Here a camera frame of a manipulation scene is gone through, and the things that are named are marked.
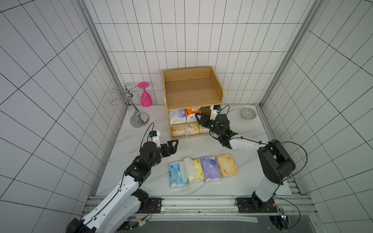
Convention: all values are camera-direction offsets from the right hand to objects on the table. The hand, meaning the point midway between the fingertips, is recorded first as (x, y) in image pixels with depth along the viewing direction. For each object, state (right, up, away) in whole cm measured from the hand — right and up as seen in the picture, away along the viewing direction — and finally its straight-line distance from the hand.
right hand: (192, 116), depth 85 cm
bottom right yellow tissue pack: (+8, -9, +12) cm, 17 cm away
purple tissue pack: (+10, -30, -5) cm, 32 cm away
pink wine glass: (-33, +12, +15) cm, 38 cm away
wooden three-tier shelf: (-2, +14, -2) cm, 15 cm away
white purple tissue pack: (-8, 0, -3) cm, 9 cm away
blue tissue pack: (-9, -33, -6) cm, 35 cm away
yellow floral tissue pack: (+4, -31, -6) cm, 32 cm away
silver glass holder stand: (-40, -3, +24) cm, 46 cm away
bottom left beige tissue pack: (-9, -10, +10) cm, 16 cm away
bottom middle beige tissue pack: (+1, -8, +11) cm, 14 cm away
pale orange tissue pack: (+20, -29, -4) cm, 35 cm away
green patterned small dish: (+45, +1, +26) cm, 52 cm away
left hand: (-12, -16, -7) cm, 21 cm away
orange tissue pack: (+3, +4, 0) cm, 5 cm away
